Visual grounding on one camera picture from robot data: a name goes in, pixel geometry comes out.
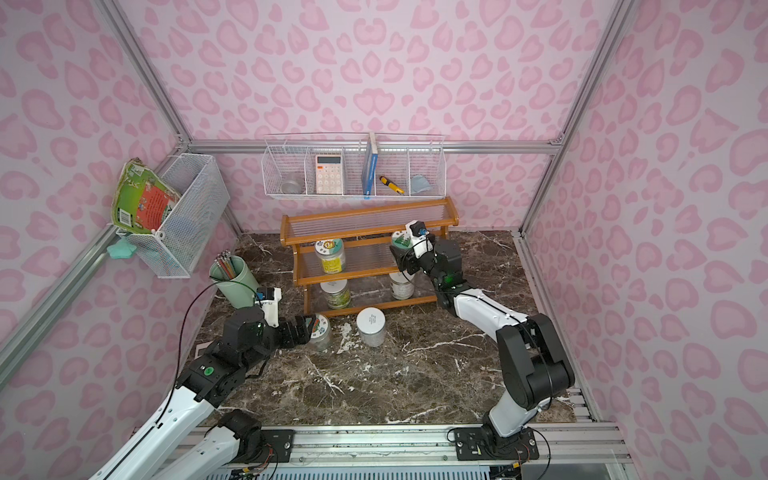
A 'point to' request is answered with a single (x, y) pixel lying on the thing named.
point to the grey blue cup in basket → (419, 183)
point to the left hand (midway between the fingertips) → (300, 312)
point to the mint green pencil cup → (234, 278)
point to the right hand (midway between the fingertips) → (402, 238)
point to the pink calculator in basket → (328, 174)
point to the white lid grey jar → (371, 324)
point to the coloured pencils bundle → (225, 263)
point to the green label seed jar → (402, 239)
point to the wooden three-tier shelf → (366, 232)
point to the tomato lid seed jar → (320, 332)
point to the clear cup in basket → (291, 188)
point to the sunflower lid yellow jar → (331, 254)
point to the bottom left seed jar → (337, 294)
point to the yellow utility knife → (391, 184)
